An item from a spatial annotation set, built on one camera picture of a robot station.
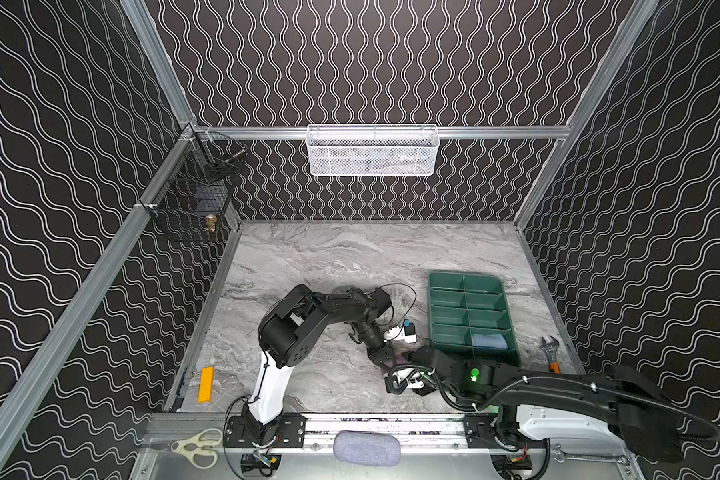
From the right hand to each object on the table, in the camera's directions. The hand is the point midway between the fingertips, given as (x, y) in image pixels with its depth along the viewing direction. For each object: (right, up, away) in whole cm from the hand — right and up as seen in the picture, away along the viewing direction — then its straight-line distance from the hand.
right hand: (409, 356), depth 81 cm
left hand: (-3, -6, +1) cm, 7 cm away
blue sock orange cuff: (+25, +3, +5) cm, 26 cm away
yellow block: (-55, -9, -1) cm, 56 cm away
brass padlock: (-55, +37, +2) cm, 66 cm away
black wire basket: (-66, +43, +13) cm, 80 cm away
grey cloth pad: (-12, -18, -11) cm, 24 cm away
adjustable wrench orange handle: (+43, 0, +7) cm, 43 cm away
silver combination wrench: (+35, -20, -10) cm, 41 cm away
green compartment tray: (+19, +10, +7) cm, 22 cm away
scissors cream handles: (-52, -19, -9) cm, 56 cm away
